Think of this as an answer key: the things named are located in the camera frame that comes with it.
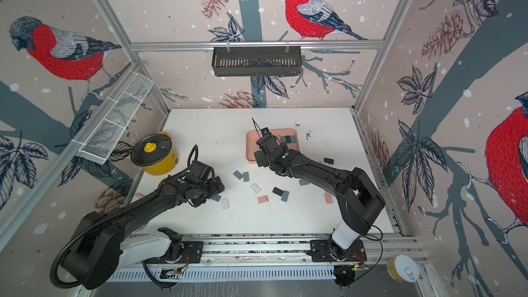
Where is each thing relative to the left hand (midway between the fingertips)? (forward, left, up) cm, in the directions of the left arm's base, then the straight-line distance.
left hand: (221, 187), depth 87 cm
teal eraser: (+28, -33, -3) cm, 43 cm away
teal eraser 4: (-4, +2, -2) cm, 5 cm away
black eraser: (0, -25, -3) cm, 25 cm away
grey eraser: (+3, -36, -2) cm, 36 cm away
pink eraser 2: (-3, -47, -4) cm, 47 cm away
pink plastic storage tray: (+30, -12, -3) cm, 32 cm away
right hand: (+15, -21, +9) cm, 27 cm away
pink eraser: (-4, -18, -3) cm, 19 cm away
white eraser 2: (-6, -2, -4) cm, 7 cm away
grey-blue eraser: (+6, -10, -3) cm, 12 cm away
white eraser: (+1, -15, -3) cm, 15 cm away
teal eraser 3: (-2, -28, -4) cm, 28 cm away
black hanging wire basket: (+59, -14, +24) cm, 66 cm away
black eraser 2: (+15, -50, -3) cm, 52 cm away
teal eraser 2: (+8, -6, -4) cm, 11 cm away
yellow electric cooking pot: (+12, +29, +8) cm, 33 cm away
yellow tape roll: (-29, -65, +2) cm, 71 cm away
